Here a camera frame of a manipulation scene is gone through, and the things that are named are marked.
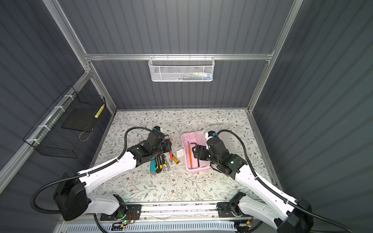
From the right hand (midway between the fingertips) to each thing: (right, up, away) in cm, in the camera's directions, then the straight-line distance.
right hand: (198, 150), depth 76 cm
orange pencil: (-4, -7, +18) cm, 20 cm away
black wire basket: (-68, +8, -12) cm, 69 cm away
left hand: (-14, +3, +6) cm, 16 cm away
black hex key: (+1, -8, +15) cm, 18 cm away
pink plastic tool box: (-5, +3, +26) cm, 26 cm away
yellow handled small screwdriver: (-13, -9, +15) cm, 22 cm away
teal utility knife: (-27, -12, +13) cm, 32 cm away
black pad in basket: (-63, +17, +1) cm, 65 cm away
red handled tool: (-14, +1, -3) cm, 15 cm away
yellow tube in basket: (-56, +21, +5) cm, 60 cm away
